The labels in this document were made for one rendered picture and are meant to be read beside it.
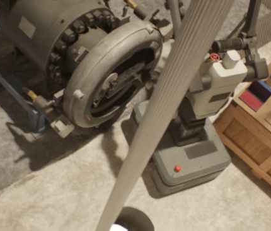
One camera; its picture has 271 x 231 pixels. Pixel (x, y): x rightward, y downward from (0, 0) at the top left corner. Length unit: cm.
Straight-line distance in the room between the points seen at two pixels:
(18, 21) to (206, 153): 147
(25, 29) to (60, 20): 24
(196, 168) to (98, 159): 69
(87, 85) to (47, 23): 47
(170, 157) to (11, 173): 105
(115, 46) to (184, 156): 93
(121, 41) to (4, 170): 119
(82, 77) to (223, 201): 140
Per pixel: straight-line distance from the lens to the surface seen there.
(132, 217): 213
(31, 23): 215
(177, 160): 233
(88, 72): 179
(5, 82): 253
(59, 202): 236
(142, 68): 211
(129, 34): 185
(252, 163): 278
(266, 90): 258
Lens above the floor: 222
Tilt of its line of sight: 55 degrees down
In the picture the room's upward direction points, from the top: 20 degrees clockwise
